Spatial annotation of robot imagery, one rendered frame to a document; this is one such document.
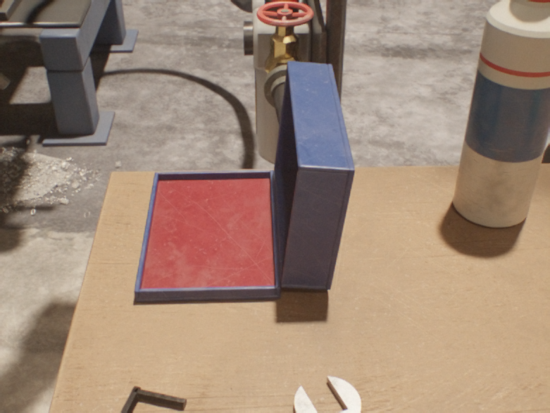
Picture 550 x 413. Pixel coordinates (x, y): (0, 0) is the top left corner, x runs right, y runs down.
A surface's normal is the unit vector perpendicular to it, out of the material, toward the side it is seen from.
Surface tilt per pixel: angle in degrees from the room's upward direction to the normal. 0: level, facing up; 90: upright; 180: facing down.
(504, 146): 90
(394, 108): 0
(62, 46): 90
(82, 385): 0
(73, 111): 90
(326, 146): 6
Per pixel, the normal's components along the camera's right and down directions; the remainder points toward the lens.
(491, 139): -0.61, 0.47
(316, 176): 0.04, 0.60
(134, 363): 0.00, -0.80
